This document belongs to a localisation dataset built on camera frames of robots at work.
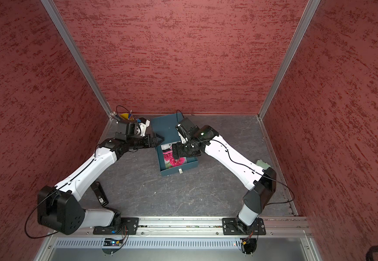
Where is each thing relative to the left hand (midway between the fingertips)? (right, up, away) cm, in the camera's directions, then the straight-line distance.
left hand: (157, 143), depth 81 cm
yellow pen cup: (-28, +17, +26) cm, 42 cm away
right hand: (+13, -6, -7) cm, 16 cm away
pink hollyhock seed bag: (+7, -9, -2) cm, 12 cm away
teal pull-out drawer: (+18, -8, -8) cm, 22 cm away
